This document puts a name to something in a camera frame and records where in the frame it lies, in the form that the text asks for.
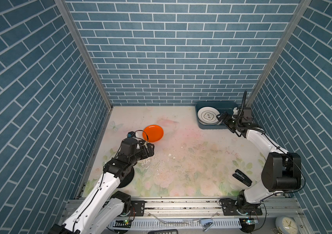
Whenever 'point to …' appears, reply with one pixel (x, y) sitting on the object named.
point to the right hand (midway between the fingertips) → (220, 117)
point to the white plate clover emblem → (207, 115)
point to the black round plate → (127, 177)
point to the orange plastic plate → (155, 133)
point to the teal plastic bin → (222, 106)
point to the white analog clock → (286, 225)
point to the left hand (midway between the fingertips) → (148, 147)
